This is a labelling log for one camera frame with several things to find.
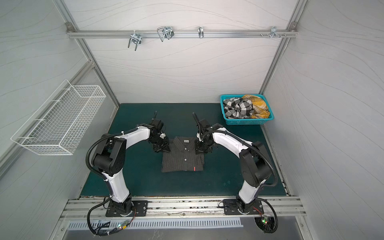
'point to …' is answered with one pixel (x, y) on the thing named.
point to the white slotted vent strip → (158, 223)
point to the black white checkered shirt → (237, 108)
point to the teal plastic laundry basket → (248, 121)
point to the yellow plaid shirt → (260, 109)
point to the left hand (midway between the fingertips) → (173, 147)
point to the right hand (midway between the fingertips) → (198, 149)
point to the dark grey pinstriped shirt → (182, 156)
